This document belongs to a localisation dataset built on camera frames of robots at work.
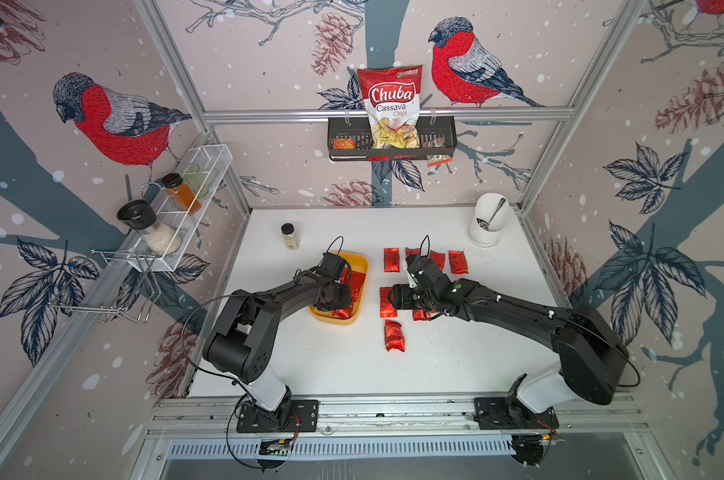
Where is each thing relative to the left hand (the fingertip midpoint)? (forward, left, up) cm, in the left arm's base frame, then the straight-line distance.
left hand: (350, 296), depth 93 cm
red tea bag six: (-6, -22, -1) cm, 22 cm away
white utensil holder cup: (+27, -49, +8) cm, 57 cm away
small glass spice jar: (+20, +22, +4) cm, 30 cm away
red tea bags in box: (+6, -2, -1) cm, 6 cm away
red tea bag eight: (-13, -13, 0) cm, 19 cm away
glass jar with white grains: (-3, +41, +34) cm, 53 cm away
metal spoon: (+29, -50, +2) cm, 58 cm away
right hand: (-4, -14, +8) cm, 16 cm away
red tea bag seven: (-4, -12, -1) cm, 13 cm away
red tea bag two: (+16, -31, -2) cm, 35 cm away
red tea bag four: (+14, -14, -1) cm, 20 cm away
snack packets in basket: (+31, -26, +30) cm, 50 cm away
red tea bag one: (+14, -37, -1) cm, 40 cm away
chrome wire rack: (-15, +45, +34) cm, 58 cm away
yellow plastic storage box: (+11, -3, +2) cm, 11 cm away
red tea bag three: (+17, -21, +1) cm, 27 cm away
